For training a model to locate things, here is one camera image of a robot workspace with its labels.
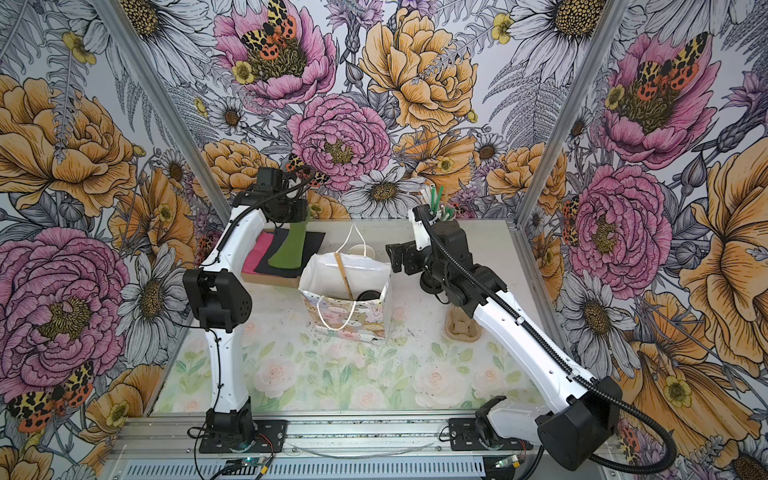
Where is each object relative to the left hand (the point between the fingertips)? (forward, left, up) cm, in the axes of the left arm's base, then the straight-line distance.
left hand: (305, 219), depth 96 cm
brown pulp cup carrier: (-28, -48, -18) cm, 58 cm away
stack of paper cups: (-20, -20, +9) cm, 30 cm away
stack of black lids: (-14, -40, -16) cm, 45 cm away
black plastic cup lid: (-25, -21, -4) cm, 33 cm away
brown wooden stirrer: (-21, -14, +3) cm, 25 cm away
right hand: (-22, -30, +11) cm, 39 cm away
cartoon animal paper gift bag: (-32, -12, +7) cm, 35 cm away
